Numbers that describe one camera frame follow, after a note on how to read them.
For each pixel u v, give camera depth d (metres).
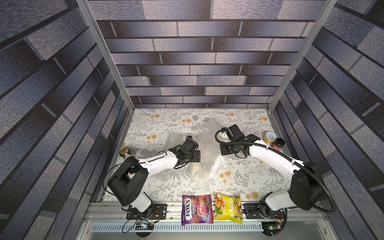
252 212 0.73
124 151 0.84
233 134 0.67
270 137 0.97
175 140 0.94
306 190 0.41
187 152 0.68
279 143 0.91
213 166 0.84
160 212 0.74
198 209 0.73
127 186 0.43
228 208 0.71
